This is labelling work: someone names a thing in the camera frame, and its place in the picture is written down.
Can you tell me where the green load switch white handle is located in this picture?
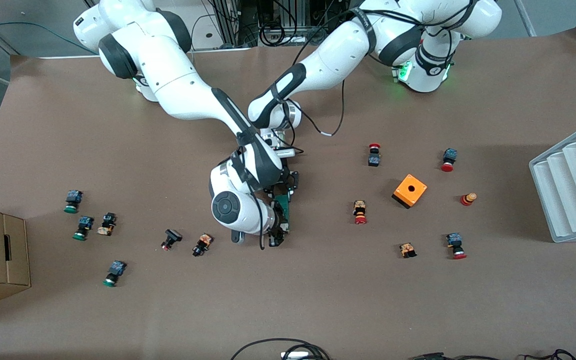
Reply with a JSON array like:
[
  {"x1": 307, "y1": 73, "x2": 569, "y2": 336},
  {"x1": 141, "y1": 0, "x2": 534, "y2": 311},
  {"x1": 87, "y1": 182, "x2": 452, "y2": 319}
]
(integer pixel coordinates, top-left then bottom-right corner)
[{"x1": 275, "y1": 192, "x2": 291, "y2": 233}]

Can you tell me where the black square push button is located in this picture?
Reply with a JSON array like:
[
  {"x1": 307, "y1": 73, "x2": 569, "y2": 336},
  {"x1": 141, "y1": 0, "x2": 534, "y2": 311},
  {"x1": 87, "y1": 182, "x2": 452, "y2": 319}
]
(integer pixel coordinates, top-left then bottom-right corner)
[{"x1": 160, "y1": 228, "x2": 183, "y2": 252}]

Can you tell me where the orange push button box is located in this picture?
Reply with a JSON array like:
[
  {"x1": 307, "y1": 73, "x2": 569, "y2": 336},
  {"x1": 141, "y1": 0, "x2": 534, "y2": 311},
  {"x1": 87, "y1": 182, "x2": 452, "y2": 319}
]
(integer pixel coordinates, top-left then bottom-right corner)
[{"x1": 391, "y1": 173, "x2": 428, "y2": 210}]

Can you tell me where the red mushroom button blue base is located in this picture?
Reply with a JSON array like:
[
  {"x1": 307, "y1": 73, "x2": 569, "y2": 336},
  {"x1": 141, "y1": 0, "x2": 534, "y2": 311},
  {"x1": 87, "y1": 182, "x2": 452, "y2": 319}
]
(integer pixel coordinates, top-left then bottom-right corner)
[
  {"x1": 440, "y1": 148, "x2": 458, "y2": 173},
  {"x1": 445, "y1": 232, "x2": 468, "y2": 260}
]

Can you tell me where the green push button blue base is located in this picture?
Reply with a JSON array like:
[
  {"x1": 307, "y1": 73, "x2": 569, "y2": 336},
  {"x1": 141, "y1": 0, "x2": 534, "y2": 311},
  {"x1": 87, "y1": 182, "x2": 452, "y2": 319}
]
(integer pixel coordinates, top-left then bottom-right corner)
[
  {"x1": 72, "y1": 215, "x2": 95, "y2": 242},
  {"x1": 63, "y1": 189, "x2": 84, "y2": 214},
  {"x1": 102, "y1": 259, "x2": 128, "y2": 288}
]

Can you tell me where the aluminium equipment rack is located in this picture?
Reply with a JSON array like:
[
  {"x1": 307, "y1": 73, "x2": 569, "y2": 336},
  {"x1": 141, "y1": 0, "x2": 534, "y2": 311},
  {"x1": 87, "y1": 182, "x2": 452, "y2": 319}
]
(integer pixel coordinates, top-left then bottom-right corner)
[{"x1": 211, "y1": 0, "x2": 349, "y2": 47}]

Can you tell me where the white grey slotted tray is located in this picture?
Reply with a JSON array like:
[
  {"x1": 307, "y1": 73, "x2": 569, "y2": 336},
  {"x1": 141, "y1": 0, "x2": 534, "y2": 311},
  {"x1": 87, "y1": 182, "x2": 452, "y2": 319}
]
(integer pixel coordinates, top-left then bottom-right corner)
[{"x1": 528, "y1": 119, "x2": 576, "y2": 244}]

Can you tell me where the black orange selector switch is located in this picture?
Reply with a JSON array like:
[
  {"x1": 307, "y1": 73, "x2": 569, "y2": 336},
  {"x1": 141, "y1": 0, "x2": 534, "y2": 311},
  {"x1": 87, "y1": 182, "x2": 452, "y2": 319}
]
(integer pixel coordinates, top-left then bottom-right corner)
[{"x1": 191, "y1": 233, "x2": 214, "y2": 258}]

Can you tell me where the black looped cable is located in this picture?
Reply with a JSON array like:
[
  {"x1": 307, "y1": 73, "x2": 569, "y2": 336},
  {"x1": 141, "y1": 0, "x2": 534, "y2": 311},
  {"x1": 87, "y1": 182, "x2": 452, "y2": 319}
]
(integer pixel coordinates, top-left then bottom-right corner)
[{"x1": 230, "y1": 338, "x2": 331, "y2": 360}]

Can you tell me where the black coiled cable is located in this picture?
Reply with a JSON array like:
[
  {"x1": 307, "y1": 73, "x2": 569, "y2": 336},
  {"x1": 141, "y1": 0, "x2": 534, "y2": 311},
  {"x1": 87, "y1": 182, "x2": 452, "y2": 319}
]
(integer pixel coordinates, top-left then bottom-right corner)
[{"x1": 259, "y1": 22, "x2": 285, "y2": 47}]

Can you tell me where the black cable with plug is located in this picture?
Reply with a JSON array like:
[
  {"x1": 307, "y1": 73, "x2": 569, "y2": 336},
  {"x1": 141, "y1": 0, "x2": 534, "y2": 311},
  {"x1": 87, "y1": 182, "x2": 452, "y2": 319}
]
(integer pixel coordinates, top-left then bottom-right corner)
[{"x1": 410, "y1": 349, "x2": 576, "y2": 360}]

